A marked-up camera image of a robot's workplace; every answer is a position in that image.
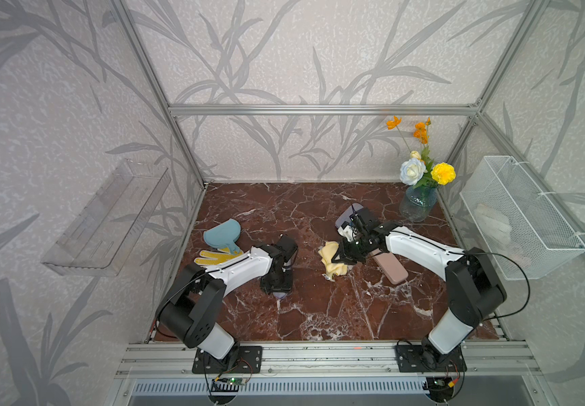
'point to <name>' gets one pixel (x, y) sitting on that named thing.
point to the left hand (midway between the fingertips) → (284, 290)
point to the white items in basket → (497, 226)
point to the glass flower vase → (418, 202)
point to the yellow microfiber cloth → (331, 268)
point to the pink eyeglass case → (392, 267)
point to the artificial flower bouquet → (419, 170)
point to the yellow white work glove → (215, 257)
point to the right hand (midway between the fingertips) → (331, 260)
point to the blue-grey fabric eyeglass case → (279, 294)
